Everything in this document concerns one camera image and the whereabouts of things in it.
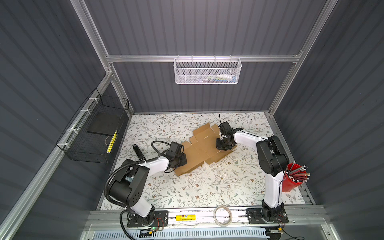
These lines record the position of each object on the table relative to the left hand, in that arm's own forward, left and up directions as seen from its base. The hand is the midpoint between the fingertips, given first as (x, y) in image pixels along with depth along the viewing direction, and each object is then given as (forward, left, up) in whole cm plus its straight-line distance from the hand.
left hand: (185, 160), depth 94 cm
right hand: (+8, -23, 0) cm, 24 cm away
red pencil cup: (-17, -57, +11) cm, 60 cm away
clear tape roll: (-35, -20, 0) cm, 41 cm away
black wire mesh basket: (+1, +45, +27) cm, 53 cm away
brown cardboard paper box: (+11, -11, -3) cm, 16 cm away
